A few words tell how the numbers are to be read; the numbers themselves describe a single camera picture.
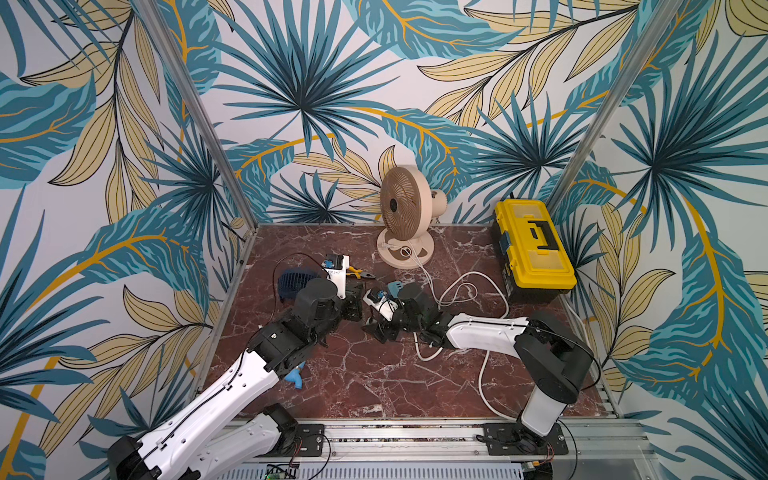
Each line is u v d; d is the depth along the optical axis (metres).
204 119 0.86
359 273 1.03
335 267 0.59
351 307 0.61
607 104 0.84
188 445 0.39
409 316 0.72
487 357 0.86
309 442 0.73
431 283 1.01
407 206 0.89
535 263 0.88
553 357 0.47
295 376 0.82
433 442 0.75
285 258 1.10
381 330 0.75
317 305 0.50
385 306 0.73
